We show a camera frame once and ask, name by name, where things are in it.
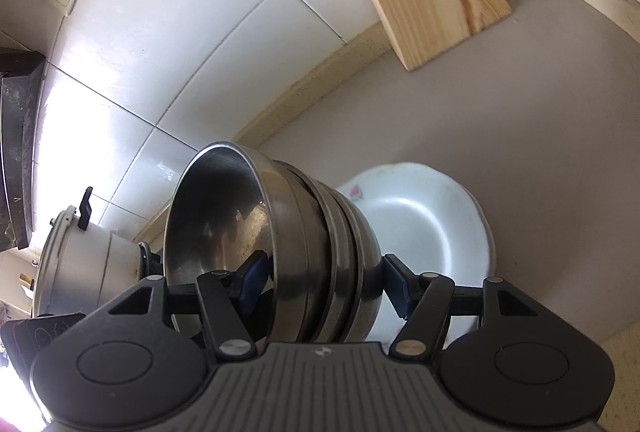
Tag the silver pressure cooker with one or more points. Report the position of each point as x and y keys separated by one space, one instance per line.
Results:
x=85 y=262

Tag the black range hood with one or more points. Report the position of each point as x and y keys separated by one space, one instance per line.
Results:
x=17 y=151

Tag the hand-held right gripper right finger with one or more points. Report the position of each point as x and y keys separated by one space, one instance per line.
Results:
x=397 y=284

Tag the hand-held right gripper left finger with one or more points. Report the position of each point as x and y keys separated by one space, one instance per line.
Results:
x=250 y=284

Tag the white floral plate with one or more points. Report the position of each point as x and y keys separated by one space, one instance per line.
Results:
x=430 y=232

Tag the black gas stove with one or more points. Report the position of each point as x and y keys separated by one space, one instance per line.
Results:
x=45 y=329

